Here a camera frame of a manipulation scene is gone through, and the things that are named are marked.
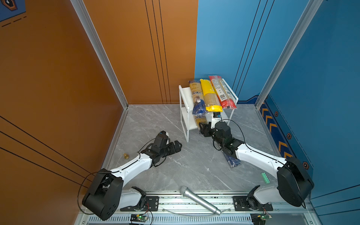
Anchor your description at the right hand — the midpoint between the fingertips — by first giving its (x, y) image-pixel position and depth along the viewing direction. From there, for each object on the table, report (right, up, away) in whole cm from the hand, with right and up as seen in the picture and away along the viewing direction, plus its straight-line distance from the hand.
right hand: (204, 123), depth 84 cm
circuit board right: (+26, -48, -13) cm, 57 cm away
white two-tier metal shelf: (-10, +1, +4) cm, 11 cm away
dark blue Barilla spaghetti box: (+18, -24, +1) cm, 30 cm away
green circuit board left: (-36, -48, -13) cm, 61 cm away
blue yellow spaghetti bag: (-2, +5, +4) cm, 7 cm away
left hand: (-16, -14, +4) cm, 22 cm away
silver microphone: (-12, -36, -10) cm, 39 cm away
